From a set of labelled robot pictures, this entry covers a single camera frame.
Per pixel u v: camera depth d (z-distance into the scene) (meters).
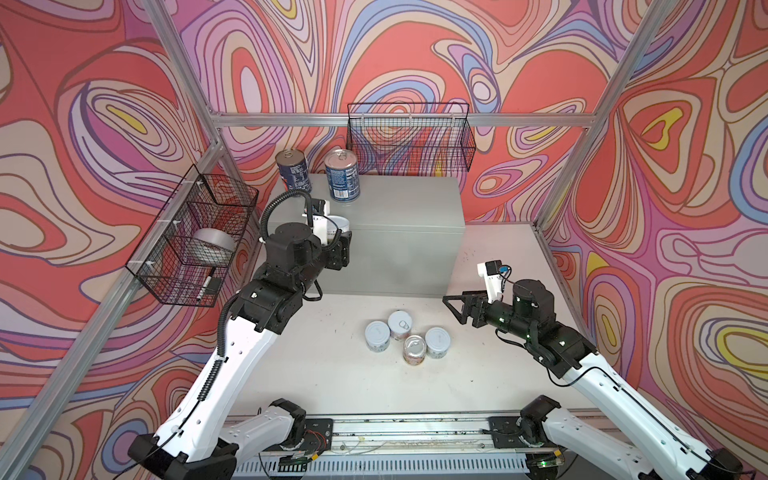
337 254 0.57
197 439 0.36
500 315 0.60
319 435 0.73
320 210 0.52
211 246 0.71
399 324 0.86
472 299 0.61
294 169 0.73
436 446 0.73
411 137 0.96
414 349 0.83
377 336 0.84
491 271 0.63
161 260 0.67
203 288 0.73
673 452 0.40
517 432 0.72
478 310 0.61
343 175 0.72
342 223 0.66
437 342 0.84
